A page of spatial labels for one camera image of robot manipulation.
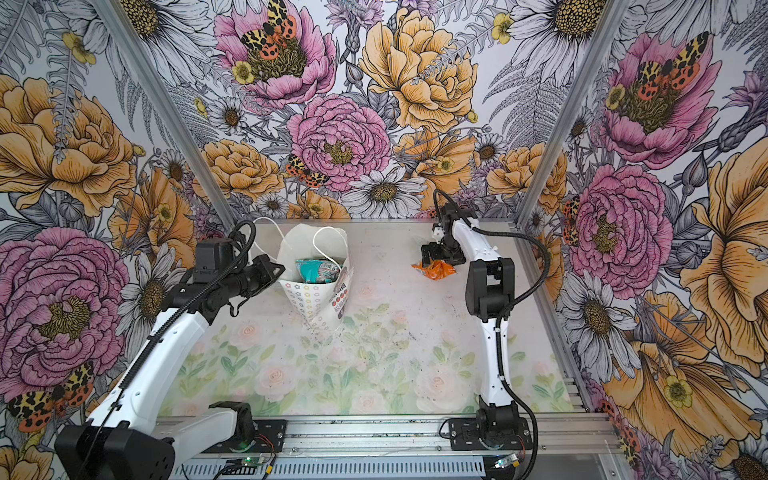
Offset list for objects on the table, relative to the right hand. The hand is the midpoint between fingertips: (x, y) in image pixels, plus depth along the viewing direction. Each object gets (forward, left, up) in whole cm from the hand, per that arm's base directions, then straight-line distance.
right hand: (439, 269), depth 102 cm
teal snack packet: (-13, +35, +18) cm, 42 cm away
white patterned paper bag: (-20, +34, +14) cm, 42 cm away
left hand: (-15, +43, +19) cm, 49 cm away
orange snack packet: (-1, +2, +2) cm, 3 cm away
